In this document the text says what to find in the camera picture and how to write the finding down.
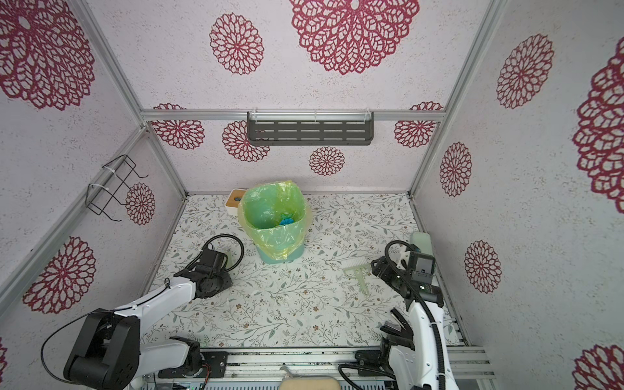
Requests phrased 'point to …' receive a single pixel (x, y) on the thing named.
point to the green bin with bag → (276, 214)
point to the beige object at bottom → (309, 383)
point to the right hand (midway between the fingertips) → (381, 265)
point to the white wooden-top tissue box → (233, 200)
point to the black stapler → (398, 331)
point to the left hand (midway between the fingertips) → (225, 286)
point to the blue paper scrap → (287, 221)
